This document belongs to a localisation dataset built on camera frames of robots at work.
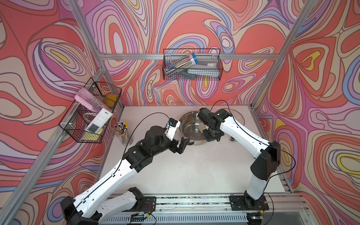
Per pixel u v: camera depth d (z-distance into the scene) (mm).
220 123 556
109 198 541
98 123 690
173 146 595
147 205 729
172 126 567
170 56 868
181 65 789
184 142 583
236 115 1175
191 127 1068
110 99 780
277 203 761
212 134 682
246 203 653
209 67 885
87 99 699
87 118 717
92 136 723
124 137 914
